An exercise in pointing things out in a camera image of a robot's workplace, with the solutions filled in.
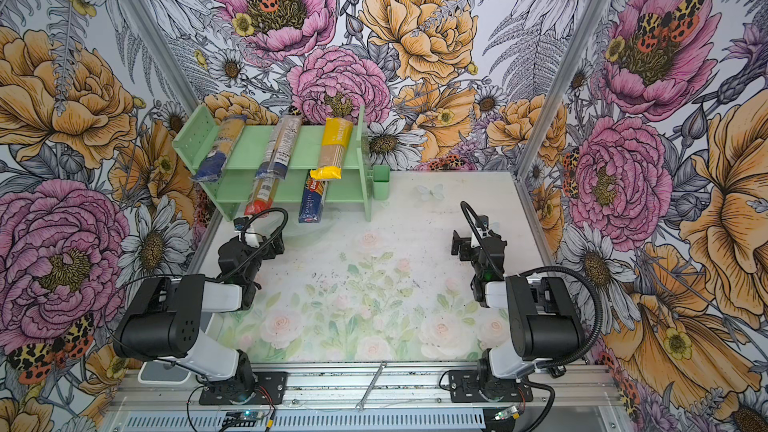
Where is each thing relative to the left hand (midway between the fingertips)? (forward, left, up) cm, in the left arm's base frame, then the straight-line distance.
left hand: (268, 236), depth 94 cm
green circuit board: (-45, -3, -8) cm, 46 cm away
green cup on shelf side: (+26, -35, -1) cm, 43 cm away
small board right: (-45, -64, -8) cm, 79 cm away
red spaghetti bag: (+6, +3, +8) cm, 10 cm away
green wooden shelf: (+20, +19, +22) cm, 35 cm away
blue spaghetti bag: (+7, -14, +9) cm, 18 cm away
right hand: (-1, -63, 0) cm, 63 cm away
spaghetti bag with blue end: (+9, +9, +23) cm, 26 cm away
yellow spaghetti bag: (+21, -22, +22) cm, 38 cm away
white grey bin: (-36, +19, -4) cm, 41 cm away
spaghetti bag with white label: (+10, -7, +23) cm, 26 cm away
